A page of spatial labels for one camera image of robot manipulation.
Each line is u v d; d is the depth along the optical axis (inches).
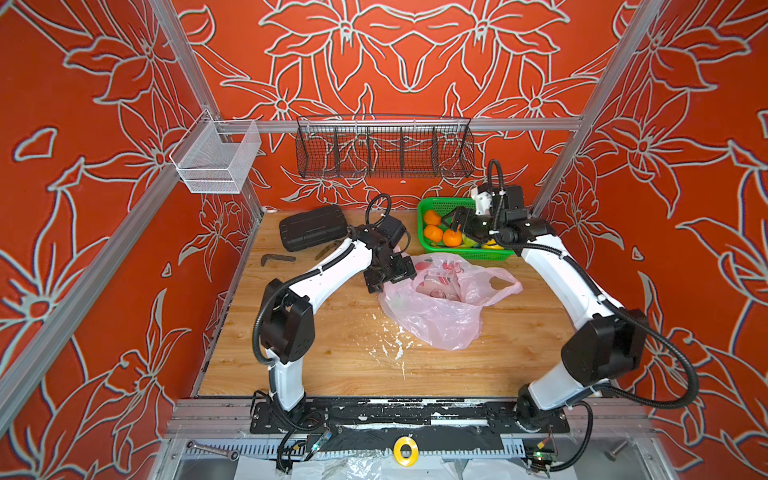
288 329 18.7
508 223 24.2
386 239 24.6
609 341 16.7
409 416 29.2
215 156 36.3
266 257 41.2
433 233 40.7
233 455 26.9
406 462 26.3
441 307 30.5
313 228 42.1
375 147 39.6
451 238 40.9
